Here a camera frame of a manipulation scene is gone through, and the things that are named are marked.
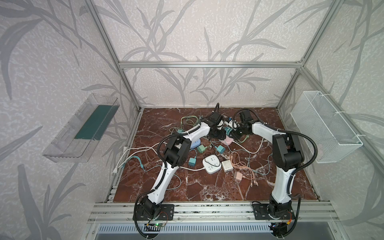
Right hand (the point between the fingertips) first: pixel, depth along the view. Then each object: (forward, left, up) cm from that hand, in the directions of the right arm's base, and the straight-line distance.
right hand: (232, 128), depth 102 cm
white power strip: (-25, +15, -1) cm, 29 cm away
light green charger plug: (-14, +21, -3) cm, 26 cm away
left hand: (-3, +5, 0) cm, 6 cm away
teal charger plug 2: (-23, +27, -2) cm, 35 cm away
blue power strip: (-10, +26, -2) cm, 28 cm away
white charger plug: (-26, +6, -2) cm, 27 cm away
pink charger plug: (-31, 0, -3) cm, 32 cm away
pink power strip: (-8, +4, -2) cm, 9 cm away
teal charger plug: (-14, +9, -3) cm, 17 cm away
